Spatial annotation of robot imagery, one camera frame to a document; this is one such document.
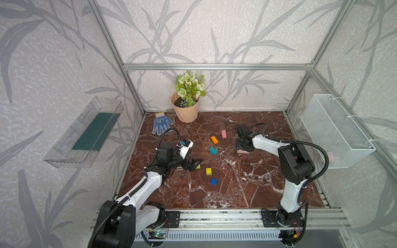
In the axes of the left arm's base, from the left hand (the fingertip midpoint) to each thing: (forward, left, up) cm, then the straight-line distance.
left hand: (197, 151), depth 82 cm
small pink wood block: (+21, -17, -14) cm, 30 cm away
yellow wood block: (-6, -6, -12) cm, 15 cm away
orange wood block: (+16, -10, -14) cm, 24 cm away
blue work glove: (+34, +30, -16) cm, 48 cm away
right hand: (+14, -28, -12) cm, 34 cm away
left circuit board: (-36, +16, -14) cm, 42 cm away
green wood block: (-3, 0, -14) cm, 14 cm away
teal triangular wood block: (+8, -9, -14) cm, 19 cm away
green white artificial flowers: (+39, +6, +11) cm, 41 cm away
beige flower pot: (+31, +11, -4) cm, 33 cm away
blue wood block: (-11, -9, -14) cm, 20 cm away
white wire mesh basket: (-3, -60, +21) cm, 63 cm away
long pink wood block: (+5, -26, -9) cm, 28 cm away
